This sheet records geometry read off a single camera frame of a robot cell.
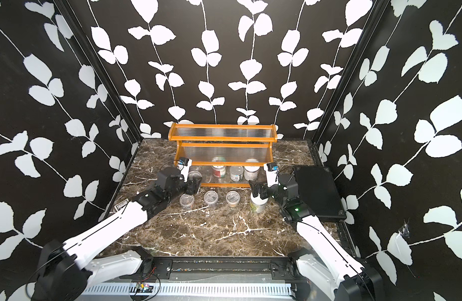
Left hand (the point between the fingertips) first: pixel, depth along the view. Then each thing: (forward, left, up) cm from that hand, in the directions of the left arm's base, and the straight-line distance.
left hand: (196, 173), depth 80 cm
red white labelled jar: (+10, -9, -14) cm, 19 cm away
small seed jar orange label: (0, 0, -2) cm, 2 cm away
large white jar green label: (-10, -27, -12) cm, 31 cm away
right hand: (-2, -27, 0) cm, 27 cm away
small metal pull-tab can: (+9, -18, -14) cm, 24 cm away
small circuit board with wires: (-39, +20, -20) cm, 48 cm away
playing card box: (-4, +40, -19) cm, 44 cm away
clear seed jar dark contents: (-5, -5, -14) cm, 16 cm away
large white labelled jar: (+7, -26, -11) cm, 29 cm away
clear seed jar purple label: (-6, +6, -14) cm, 17 cm away
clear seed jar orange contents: (-5, -16, -14) cm, 22 cm away
